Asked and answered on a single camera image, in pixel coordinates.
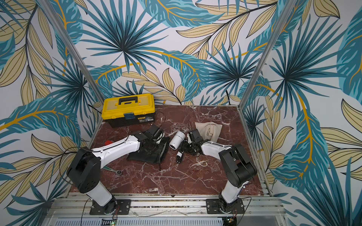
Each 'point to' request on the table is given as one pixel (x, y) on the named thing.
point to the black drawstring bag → (157, 157)
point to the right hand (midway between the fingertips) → (181, 148)
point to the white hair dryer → (175, 142)
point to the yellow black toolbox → (123, 111)
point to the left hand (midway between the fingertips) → (159, 151)
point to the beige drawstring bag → (209, 131)
